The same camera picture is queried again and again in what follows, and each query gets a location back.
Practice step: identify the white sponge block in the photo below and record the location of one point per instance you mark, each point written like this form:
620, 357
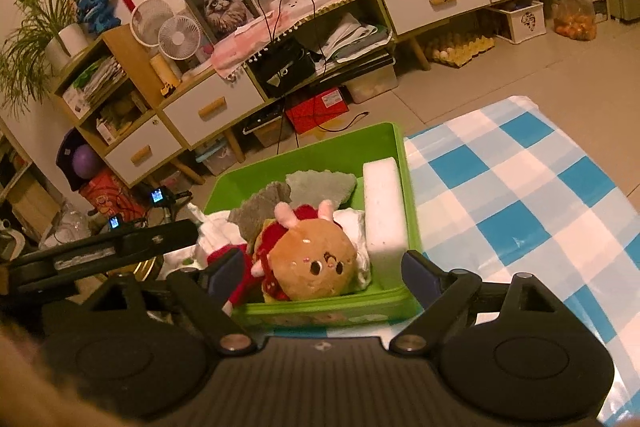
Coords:
385, 220

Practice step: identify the wooden white tv cabinet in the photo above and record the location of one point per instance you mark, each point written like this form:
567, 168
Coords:
206, 105

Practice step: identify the red santa hat plush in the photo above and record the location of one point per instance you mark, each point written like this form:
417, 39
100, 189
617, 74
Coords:
228, 278

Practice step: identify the blue white checkered tablecloth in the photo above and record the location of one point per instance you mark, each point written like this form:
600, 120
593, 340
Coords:
502, 190

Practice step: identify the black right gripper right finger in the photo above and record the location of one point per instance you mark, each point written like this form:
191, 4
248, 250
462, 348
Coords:
505, 349

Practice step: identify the black handbag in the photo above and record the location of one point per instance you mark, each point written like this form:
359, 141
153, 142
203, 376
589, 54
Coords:
281, 66

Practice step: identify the green plastic storage bin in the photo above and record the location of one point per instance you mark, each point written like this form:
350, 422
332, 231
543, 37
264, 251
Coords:
346, 153

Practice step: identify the purple ball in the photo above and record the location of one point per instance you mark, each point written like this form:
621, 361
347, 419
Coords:
86, 162

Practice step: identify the red shoe box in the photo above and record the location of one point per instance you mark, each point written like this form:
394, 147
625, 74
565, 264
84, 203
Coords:
317, 110

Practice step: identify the brown deer plush toy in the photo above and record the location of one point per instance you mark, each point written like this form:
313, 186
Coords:
304, 254

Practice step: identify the white desk fan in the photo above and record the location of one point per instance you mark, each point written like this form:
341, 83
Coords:
179, 37
146, 20

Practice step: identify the grey green rag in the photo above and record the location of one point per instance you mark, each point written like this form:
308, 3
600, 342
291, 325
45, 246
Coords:
302, 187

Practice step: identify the white storage crate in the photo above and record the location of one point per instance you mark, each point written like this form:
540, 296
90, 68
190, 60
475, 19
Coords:
521, 24

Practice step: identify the white desk fan rear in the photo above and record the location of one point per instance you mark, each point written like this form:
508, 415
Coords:
146, 20

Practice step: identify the potted green plant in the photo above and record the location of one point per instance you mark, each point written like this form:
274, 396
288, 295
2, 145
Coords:
24, 72

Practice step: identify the white desk fan front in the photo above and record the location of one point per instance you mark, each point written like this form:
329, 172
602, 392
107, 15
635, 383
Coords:
179, 37

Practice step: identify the blue stitch plush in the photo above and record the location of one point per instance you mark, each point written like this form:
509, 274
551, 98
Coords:
97, 15

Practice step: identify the framed cat picture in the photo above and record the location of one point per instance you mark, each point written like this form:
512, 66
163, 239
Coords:
220, 18

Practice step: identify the gold lid cookie jar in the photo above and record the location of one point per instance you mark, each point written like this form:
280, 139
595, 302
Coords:
147, 270

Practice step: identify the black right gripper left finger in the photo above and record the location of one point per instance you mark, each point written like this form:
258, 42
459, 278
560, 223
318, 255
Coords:
142, 350

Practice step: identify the egg tray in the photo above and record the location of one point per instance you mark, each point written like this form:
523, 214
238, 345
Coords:
455, 49

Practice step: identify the bag of oranges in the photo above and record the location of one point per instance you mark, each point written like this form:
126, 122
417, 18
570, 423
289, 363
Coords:
574, 19

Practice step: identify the white cloth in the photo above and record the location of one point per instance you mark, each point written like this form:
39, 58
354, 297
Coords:
352, 223

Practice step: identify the pink cloth runner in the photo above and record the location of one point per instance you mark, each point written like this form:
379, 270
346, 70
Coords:
235, 50

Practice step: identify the white office chair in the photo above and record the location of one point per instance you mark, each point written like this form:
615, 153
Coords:
12, 242

